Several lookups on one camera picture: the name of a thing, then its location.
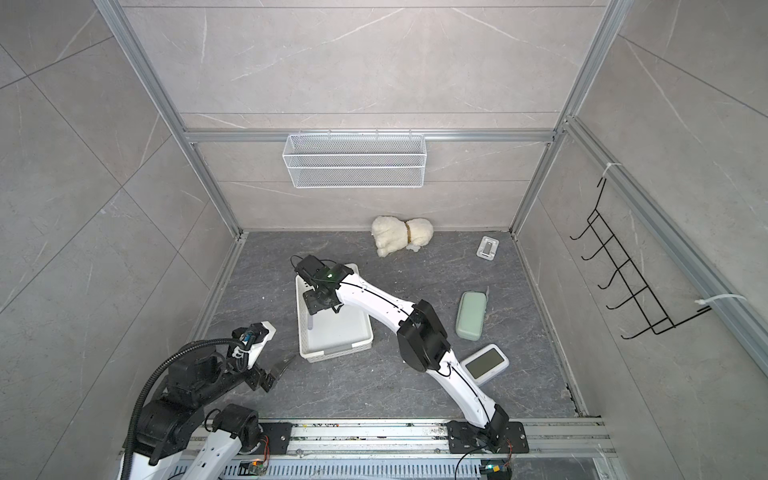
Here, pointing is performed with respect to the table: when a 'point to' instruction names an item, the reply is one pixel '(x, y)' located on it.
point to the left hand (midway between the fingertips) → (279, 338)
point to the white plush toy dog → (392, 234)
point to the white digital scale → (485, 363)
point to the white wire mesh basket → (355, 161)
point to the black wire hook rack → (625, 271)
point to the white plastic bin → (327, 333)
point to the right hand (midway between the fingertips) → (323, 301)
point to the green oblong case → (470, 315)
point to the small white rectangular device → (488, 248)
